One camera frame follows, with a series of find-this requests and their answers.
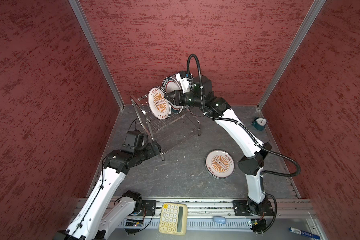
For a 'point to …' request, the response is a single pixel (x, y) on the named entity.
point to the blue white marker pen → (302, 232)
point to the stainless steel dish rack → (165, 132)
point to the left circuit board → (132, 223)
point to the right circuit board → (254, 222)
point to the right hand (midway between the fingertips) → (165, 99)
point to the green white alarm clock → (259, 123)
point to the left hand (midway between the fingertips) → (153, 154)
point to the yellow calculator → (173, 219)
